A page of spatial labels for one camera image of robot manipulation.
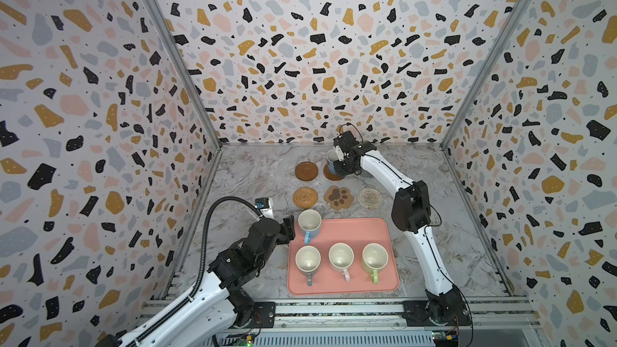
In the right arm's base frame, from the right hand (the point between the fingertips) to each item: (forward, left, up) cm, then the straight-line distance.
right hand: (341, 169), depth 103 cm
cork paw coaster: (-10, +1, -7) cm, 12 cm away
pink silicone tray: (-25, -6, -8) cm, 27 cm away
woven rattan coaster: (-10, +16, -7) cm, 20 cm away
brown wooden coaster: (+5, +16, -8) cm, 18 cm away
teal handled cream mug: (-37, +12, -5) cm, 39 cm away
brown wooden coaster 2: (+4, +7, -5) cm, 9 cm away
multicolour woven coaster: (-10, -12, -7) cm, 17 cm away
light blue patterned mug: (+4, +4, +4) cm, 7 cm away
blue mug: (-23, +12, -5) cm, 26 cm away
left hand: (-30, +18, +11) cm, 36 cm away
